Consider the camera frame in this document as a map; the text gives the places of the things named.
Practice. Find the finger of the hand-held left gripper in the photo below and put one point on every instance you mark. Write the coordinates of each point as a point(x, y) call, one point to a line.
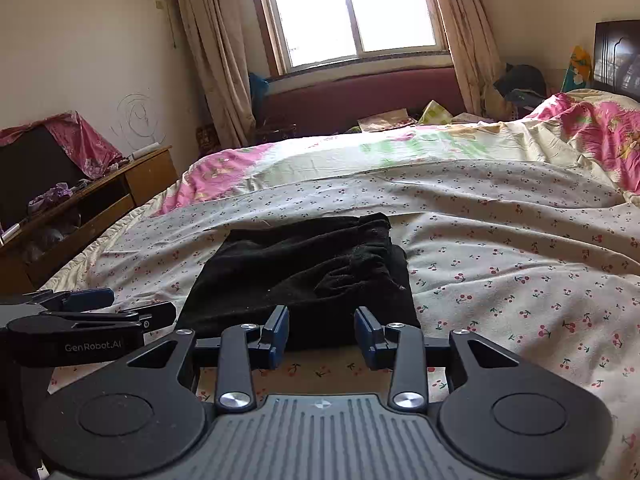
point(87, 299)
point(157, 316)

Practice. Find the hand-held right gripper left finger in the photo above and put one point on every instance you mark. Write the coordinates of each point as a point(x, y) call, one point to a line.
point(277, 332)

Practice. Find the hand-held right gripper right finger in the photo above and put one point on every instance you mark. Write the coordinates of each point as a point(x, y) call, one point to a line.
point(365, 337)

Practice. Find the black pants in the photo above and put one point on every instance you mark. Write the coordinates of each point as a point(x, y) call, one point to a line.
point(280, 270)

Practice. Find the grey clothes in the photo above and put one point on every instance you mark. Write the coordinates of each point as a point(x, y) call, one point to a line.
point(50, 237)

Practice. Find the silver rod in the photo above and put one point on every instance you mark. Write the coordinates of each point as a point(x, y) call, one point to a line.
point(11, 231)

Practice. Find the purple cloth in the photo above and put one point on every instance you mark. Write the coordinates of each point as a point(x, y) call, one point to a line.
point(50, 197)

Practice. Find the wooden cabinet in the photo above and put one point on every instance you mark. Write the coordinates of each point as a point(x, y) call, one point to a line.
point(150, 175)

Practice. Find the black television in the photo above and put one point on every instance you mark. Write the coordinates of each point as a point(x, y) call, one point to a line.
point(35, 170)

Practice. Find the pink floral cloth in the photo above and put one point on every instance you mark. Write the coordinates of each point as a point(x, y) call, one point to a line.
point(95, 145)

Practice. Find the pink floral bedsheet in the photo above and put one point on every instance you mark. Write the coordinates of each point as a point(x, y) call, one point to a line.
point(220, 175)

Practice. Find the white paper roll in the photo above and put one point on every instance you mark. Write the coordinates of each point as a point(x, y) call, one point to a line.
point(143, 151)

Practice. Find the cherry print bedsheet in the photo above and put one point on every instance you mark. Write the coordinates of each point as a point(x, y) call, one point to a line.
point(500, 240)

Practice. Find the brown paper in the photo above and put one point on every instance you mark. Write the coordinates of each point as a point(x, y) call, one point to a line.
point(385, 121)

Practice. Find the yellow green packet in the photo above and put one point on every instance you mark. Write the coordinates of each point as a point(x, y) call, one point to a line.
point(434, 112)

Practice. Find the maroon padded bench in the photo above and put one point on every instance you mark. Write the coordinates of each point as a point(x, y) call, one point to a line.
point(350, 95)

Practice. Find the blue bag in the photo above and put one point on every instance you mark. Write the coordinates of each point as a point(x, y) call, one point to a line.
point(259, 89)

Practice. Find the beige curtain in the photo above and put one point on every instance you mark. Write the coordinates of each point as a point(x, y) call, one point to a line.
point(467, 35)
point(210, 50)

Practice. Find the dark clothes pile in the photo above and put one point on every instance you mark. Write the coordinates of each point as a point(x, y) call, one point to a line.
point(522, 82)

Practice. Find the pink floral quilt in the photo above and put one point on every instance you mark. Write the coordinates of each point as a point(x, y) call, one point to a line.
point(600, 125)

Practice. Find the window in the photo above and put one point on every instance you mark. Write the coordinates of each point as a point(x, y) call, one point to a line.
point(350, 5)

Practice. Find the yellow green cushion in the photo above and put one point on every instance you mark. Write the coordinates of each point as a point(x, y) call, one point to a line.
point(577, 70)

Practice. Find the dark wooden headboard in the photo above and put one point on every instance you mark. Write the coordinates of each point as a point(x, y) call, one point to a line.
point(617, 55)

